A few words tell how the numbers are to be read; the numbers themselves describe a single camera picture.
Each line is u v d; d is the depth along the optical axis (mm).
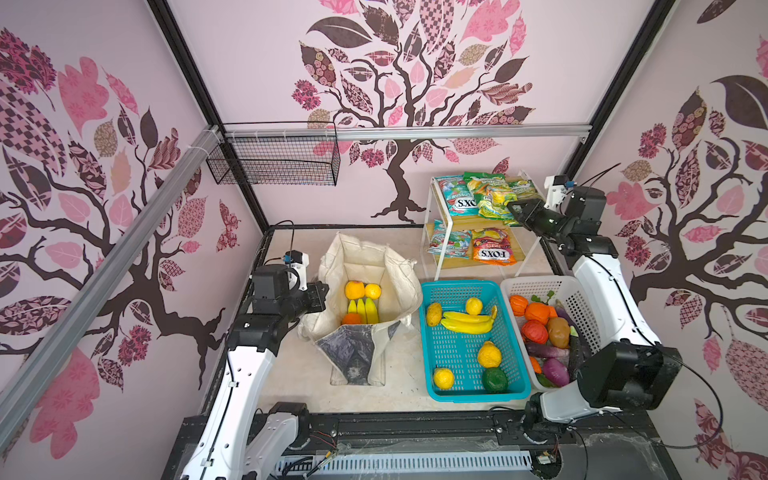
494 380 769
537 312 902
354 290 924
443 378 777
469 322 906
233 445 389
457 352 876
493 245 897
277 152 947
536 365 812
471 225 764
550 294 948
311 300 633
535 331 834
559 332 833
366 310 921
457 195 778
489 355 811
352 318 871
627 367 415
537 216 670
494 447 713
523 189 793
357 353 754
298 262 642
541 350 812
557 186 680
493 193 753
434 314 897
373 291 950
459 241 905
